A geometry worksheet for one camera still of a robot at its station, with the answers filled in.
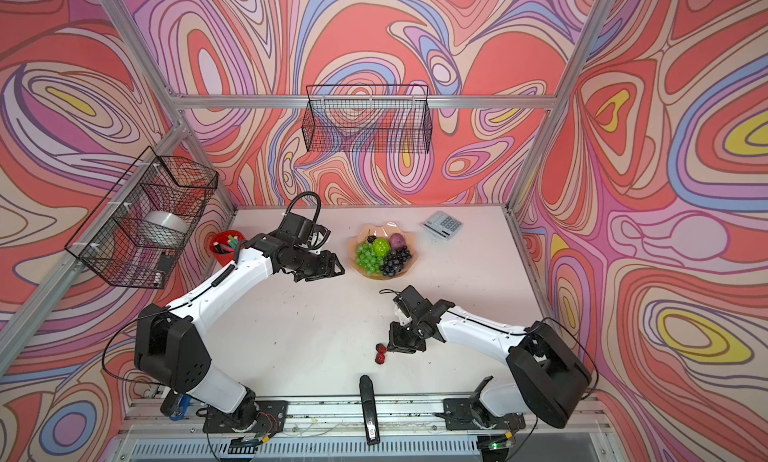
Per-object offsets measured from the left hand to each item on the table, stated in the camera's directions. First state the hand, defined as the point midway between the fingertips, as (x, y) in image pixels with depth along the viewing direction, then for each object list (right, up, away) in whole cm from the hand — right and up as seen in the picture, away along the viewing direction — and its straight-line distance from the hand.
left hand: (341, 269), depth 83 cm
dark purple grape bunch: (+16, +1, +11) cm, 19 cm away
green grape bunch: (+6, +2, +13) cm, 15 cm away
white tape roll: (-42, +13, -9) cm, 45 cm away
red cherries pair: (+11, -23, 0) cm, 26 cm away
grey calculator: (+34, +14, +29) cm, 47 cm away
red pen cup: (-40, +7, +12) cm, 42 cm away
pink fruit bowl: (+4, +11, +23) cm, 25 cm away
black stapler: (+9, -34, -12) cm, 37 cm away
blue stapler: (-39, -33, -8) cm, 52 cm away
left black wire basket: (-46, +11, -13) cm, 49 cm away
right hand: (+15, -23, -1) cm, 28 cm away
